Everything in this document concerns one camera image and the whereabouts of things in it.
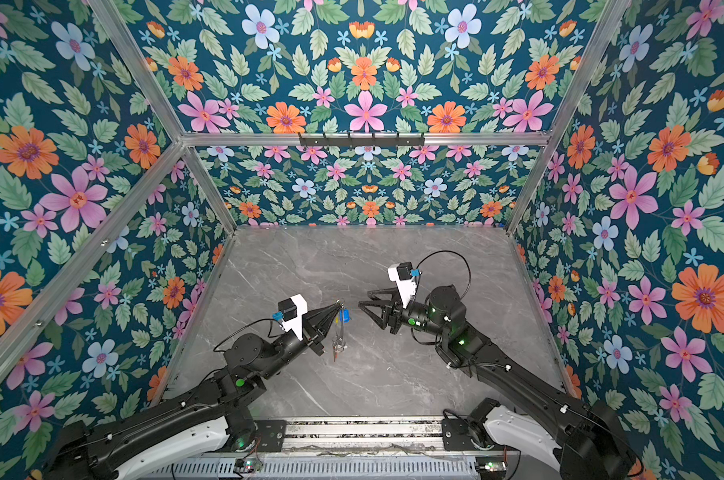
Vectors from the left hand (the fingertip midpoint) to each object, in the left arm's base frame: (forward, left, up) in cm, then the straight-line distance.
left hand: (339, 303), depth 62 cm
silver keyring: (-4, +1, -10) cm, 11 cm away
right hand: (+3, -6, -4) cm, 7 cm away
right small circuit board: (-29, -33, -33) cm, 55 cm away
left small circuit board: (-24, +25, -32) cm, 48 cm away
